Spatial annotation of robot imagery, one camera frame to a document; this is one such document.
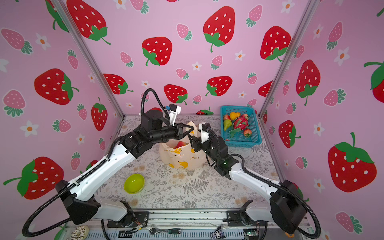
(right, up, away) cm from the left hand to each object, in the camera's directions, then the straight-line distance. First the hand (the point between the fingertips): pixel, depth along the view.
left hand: (194, 127), depth 63 cm
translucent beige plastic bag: (-8, -13, +11) cm, 19 cm away
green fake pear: (+24, +4, +47) cm, 52 cm away
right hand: (-1, -2, +11) cm, 11 cm away
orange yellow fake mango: (+30, +10, +50) cm, 59 cm away
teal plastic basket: (+32, -8, +44) cm, 55 cm away
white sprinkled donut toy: (-54, -50, +5) cm, 73 cm away
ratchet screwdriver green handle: (-10, -50, +7) cm, 51 cm away
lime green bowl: (-36, -32, +22) cm, 53 cm away
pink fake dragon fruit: (+32, +3, +41) cm, 52 cm away
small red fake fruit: (+24, +9, +51) cm, 57 cm away
